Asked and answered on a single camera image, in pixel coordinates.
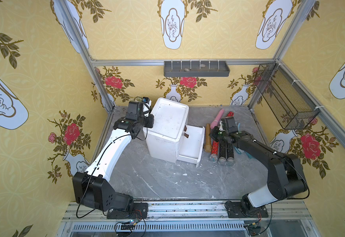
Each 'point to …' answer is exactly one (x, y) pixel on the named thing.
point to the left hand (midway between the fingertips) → (151, 118)
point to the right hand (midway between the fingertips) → (204, 133)
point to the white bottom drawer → (191, 146)
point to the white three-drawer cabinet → (171, 119)
